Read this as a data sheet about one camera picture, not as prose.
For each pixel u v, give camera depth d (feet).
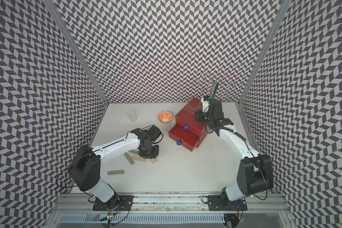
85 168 1.44
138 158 2.99
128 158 2.92
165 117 3.46
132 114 3.55
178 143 2.74
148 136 2.11
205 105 2.47
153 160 2.70
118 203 2.32
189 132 2.84
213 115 2.10
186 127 2.65
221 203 2.37
